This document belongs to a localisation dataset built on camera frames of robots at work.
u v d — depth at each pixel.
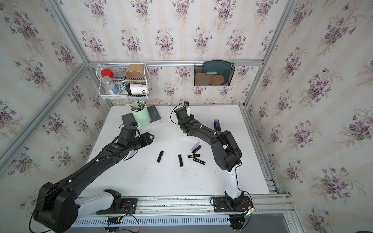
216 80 0.98
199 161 0.88
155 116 1.08
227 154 0.51
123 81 0.94
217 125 1.03
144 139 0.73
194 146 0.95
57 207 0.38
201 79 0.98
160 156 0.90
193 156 0.91
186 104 0.82
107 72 0.93
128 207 0.72
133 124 0.75
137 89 0.93
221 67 0.93
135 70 0.88
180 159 0.89
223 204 0.73
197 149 0.93
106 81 0.85
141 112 0.91
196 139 0.66
